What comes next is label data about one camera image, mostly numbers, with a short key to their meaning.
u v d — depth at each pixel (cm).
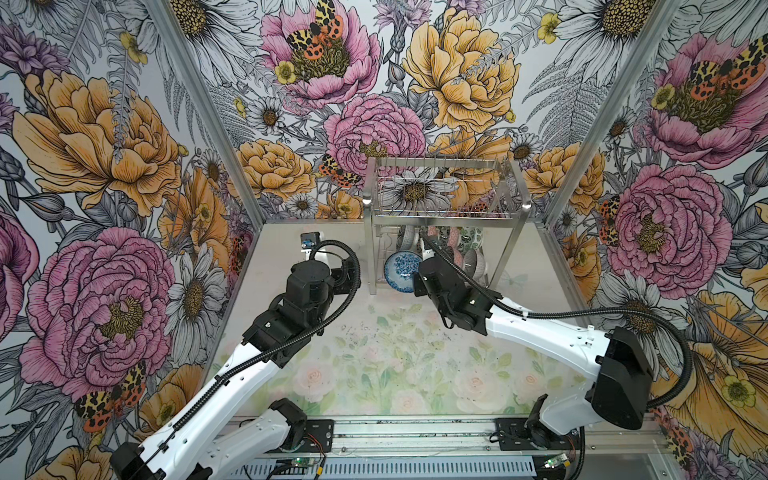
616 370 41
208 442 42
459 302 59
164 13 71
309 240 58
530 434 67
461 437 76
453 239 102
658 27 73
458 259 95
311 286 49
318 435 74
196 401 41
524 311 50
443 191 112
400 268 82
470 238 109
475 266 94
